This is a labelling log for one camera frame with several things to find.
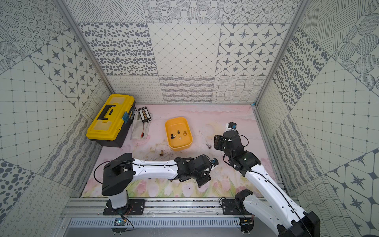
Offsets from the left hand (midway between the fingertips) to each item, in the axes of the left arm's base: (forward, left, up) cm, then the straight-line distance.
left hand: (212, 174), depth 78 cm
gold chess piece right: (+30, +17, -4) cm, 35 cm away
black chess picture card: (+45, +49, -3) cm, 67 cm away
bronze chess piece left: (+14, +31, -6) cm, 35 cm away
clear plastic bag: (+32, +50, -6) cm, 60 cm away
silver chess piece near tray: (+20, +1, -6) cm, 21 cm away
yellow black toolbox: (+23, +60, +12) cm, 65 cm away
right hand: (+15, -3, +12) cm, 19 cm away
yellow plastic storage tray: (+30, +21, -7) cm, 38 cm away
